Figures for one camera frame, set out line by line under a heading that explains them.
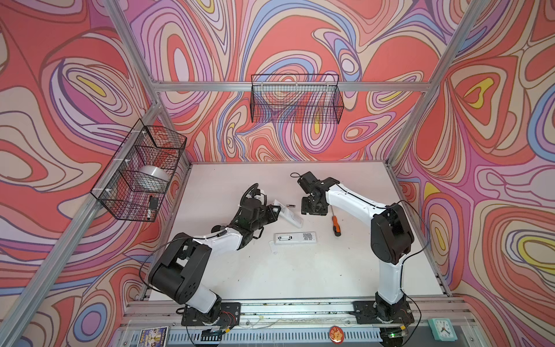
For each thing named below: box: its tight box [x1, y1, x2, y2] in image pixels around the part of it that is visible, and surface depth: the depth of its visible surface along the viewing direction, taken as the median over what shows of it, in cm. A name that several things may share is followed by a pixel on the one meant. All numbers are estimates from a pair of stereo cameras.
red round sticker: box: [328, 325, 345, 345], surface depth 71 cm
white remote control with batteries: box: [273, 231, 318, 245], surface depth 92 cm
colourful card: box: [137, 326, 170, 347], surface depth 69 cm
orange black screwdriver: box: [330, 204, 342, 238], surface depth 95 cm
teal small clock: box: [427, 318, 459, 342], surface depth 70 cm
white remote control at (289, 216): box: [273, 199, 304, 229], surface depth 93 cm
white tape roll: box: [130, 165, 170, 193], surface depth 74 cm
